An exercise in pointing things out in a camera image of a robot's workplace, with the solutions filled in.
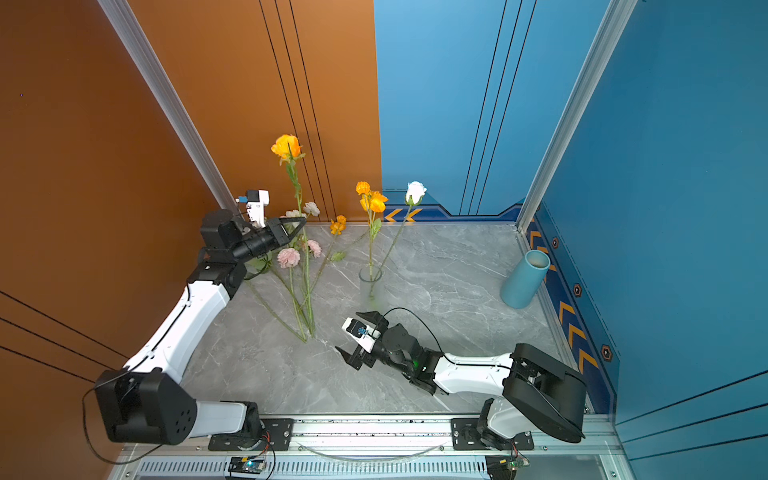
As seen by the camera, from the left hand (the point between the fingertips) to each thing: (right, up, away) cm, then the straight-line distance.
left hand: (307, 218), depth 73 cm
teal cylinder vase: (+60, -17, +14) cm, 64 cm away
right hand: (+9, -28, +4) cm, 30 cm away
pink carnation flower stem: (-15, -11, +29) cm, 34 cm away
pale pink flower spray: (-9, -7, +35) cm, 37 cm away
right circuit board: (+48, -59, -3) cm, 76 cm away
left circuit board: (-14, -59, -2) cm, 61 cm away
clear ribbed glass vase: (+14, -15, +11) cm, 23 cm away
